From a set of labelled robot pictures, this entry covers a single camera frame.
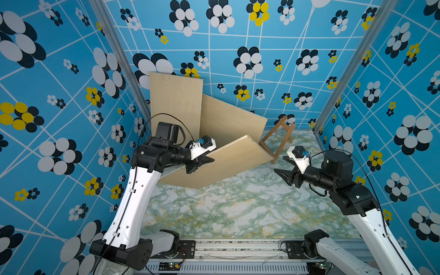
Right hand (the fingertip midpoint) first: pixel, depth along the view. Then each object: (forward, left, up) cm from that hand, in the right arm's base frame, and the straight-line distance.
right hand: (284, 161), depth 65 cm
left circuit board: (-31, +47, -34) cm, 65 cm away
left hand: (+1, +28, +3) cm, 28 cm away
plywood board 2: (+30, +22, -8) cm, 38 cm away
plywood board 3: (+1, +18, +2) cm, 18 cm away
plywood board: (+36, +48, +3) cm, 60 cm away
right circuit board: (-31, -15, -33) cm, 48 cm away
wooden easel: (+39, -16, -20) cm, 46 cm away
